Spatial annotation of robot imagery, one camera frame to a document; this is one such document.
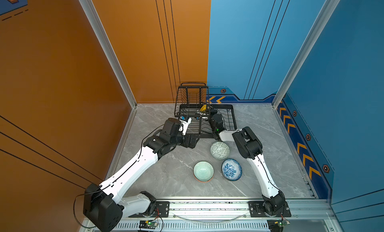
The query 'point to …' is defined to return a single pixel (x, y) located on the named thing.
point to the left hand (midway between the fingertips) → (192, 134)
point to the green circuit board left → (147, 224)
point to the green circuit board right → (277, 225)
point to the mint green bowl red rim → (203, 171)
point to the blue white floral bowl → (231, 169)
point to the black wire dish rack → (192, 101)
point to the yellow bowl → (203, 108)
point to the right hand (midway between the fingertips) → (209, 103)
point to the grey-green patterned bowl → (219, 150)
